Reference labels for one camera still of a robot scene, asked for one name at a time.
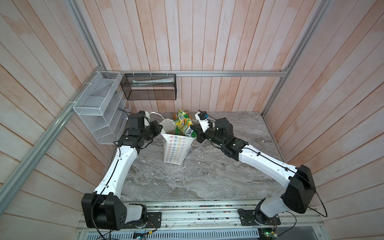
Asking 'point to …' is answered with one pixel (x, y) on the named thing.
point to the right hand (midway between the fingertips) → (191, 125)
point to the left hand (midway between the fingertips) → (163, 128)
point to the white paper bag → (176, 147)
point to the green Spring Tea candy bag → (183, 123)
